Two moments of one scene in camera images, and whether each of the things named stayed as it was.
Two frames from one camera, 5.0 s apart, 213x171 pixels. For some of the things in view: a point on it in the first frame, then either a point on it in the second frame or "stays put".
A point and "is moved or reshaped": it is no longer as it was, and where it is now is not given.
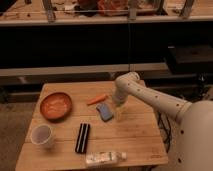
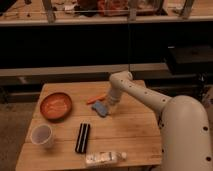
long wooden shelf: [83, 69] stays put
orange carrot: [98, 99] stays put
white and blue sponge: [104, 112] is moved or reshaped
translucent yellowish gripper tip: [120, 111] to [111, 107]
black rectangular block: [82, 138] stays put
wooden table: [74, 128] stays put
